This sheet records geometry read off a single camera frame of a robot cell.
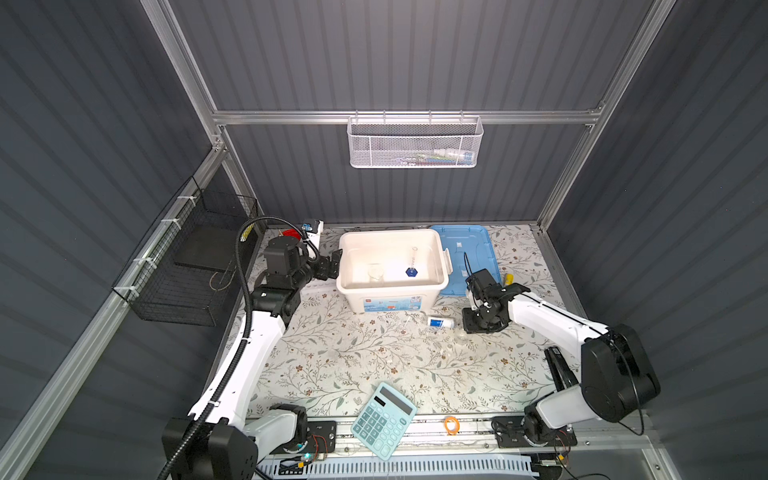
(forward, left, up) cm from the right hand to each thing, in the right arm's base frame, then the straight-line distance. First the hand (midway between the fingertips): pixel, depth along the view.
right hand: (472, 328), depth 88 cm
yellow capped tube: (+19, -16, -2) cm, 25 cm away
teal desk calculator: (-24, +26, -2) cm, 36 cm away
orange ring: (-25, +7, -4) cm, 26 cm away
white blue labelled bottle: (+3, +9, -1) cm, 10 cm away
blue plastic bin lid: (+33, -5, -4) cm, 34 cm away
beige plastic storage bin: (+22, +23, -1) cm, 32 cm away
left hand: (+11, +41, +26) cm, 50 cm away
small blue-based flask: (+23, +17, -2) cm, 29 cm away
